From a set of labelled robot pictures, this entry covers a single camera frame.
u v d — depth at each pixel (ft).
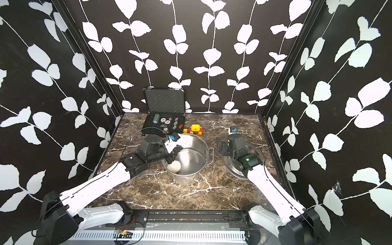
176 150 2.20
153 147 1.87
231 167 3.06
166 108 3.71
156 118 3.73
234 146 1.93
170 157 2.17
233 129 2.24
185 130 3.61
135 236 2.30
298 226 1.24
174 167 2.97
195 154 3.06
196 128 3.44
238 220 2.37
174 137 2.05
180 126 3.64
